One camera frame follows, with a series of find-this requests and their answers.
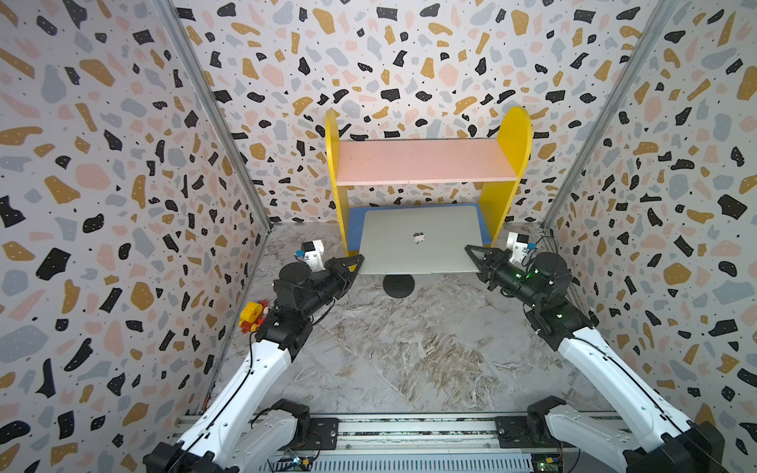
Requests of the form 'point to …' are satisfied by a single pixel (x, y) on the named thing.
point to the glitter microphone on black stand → (398, 286)
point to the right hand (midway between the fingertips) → (464, 252)
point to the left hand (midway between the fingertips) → (369, 259)
